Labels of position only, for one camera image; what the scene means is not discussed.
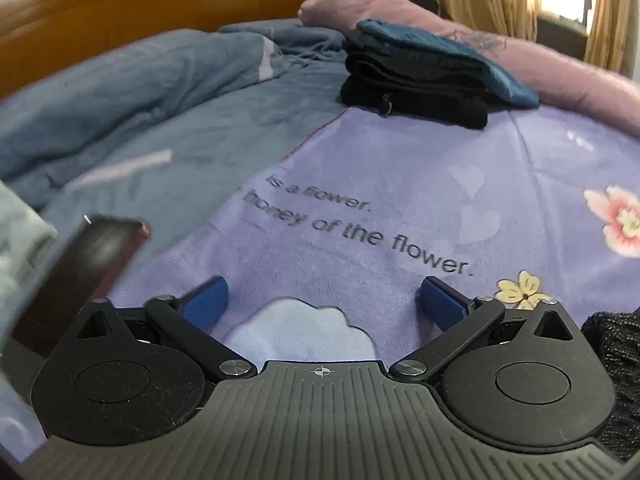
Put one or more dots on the purple floral bedsheet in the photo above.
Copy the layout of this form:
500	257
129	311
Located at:
400	185

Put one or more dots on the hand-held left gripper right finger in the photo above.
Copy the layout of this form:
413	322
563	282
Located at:
441	305

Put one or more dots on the pink printed blanket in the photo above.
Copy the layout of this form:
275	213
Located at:
545	65

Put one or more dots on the black folded garment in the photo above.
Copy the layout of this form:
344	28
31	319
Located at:
415	92

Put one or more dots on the dark cloth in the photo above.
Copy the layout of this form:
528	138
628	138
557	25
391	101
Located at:
417	0

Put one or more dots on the blue quilt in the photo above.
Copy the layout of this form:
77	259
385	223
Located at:
150	100

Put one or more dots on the pale green cloth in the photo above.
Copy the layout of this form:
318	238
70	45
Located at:
22	250

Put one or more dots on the teal folded garment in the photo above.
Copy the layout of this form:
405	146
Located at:
450	55

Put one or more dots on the dark grey knit pants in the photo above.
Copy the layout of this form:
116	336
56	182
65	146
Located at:
620	355

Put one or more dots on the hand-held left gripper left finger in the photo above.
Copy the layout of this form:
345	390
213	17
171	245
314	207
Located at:
206	299

